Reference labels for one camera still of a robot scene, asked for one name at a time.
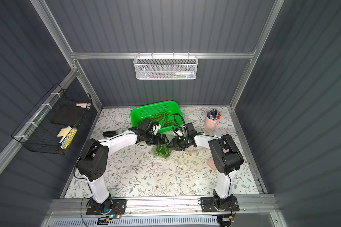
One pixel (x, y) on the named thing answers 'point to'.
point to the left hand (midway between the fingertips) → (164, 141)
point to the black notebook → (67, 114)
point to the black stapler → (109, 134)
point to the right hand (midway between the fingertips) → (170, 147)
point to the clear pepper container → (163, 150)
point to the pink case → (210, 162)
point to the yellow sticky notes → (64, 132)
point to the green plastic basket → (166, 113)
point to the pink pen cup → (212, 119)
